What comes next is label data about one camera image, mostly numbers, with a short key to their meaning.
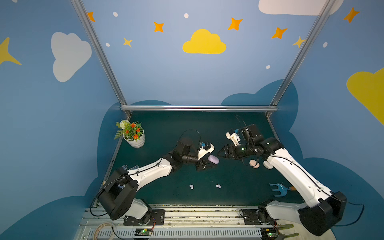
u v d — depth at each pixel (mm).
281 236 691
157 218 738
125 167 911
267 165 531
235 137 699
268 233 712
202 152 677
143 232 707
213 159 727
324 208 379
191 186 840
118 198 421
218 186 840
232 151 648
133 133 907
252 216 750
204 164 684
